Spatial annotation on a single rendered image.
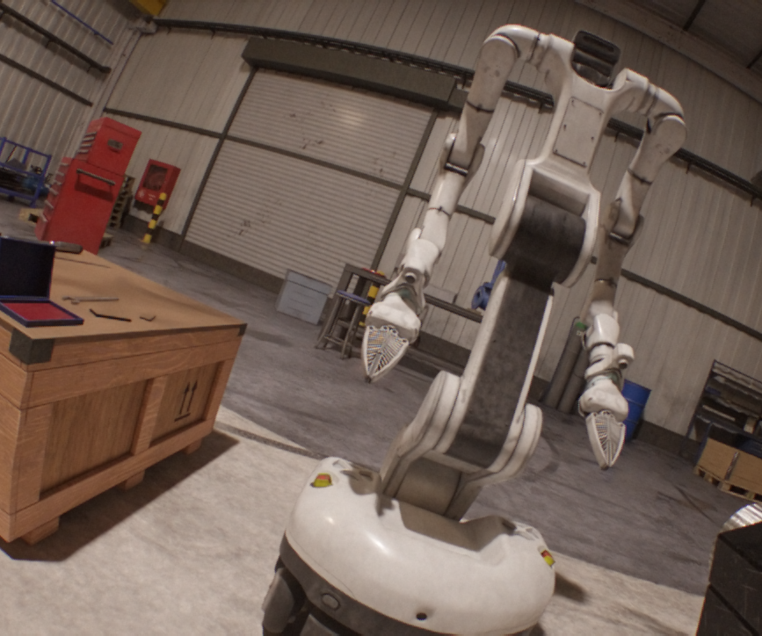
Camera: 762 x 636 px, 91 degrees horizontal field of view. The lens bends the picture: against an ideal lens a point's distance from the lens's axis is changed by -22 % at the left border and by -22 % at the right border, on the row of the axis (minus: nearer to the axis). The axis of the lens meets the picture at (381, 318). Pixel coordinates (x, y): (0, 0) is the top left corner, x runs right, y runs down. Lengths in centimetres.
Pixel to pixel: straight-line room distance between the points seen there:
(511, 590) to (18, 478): 90
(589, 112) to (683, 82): 942
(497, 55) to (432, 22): 921
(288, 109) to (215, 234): 290
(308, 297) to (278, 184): 367
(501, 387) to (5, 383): 89
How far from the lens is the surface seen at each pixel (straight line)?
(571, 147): 112
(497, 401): 91
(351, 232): 871
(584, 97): 116
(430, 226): 113
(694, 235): 941
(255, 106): 1038
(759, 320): 992
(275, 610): 98
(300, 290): 630
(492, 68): 119
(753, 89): 1106
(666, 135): 125
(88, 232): 395
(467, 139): 123
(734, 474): 694
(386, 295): 95
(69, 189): 389
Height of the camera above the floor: 73
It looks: 3 degrees down
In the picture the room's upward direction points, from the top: 21 degrees clockwise
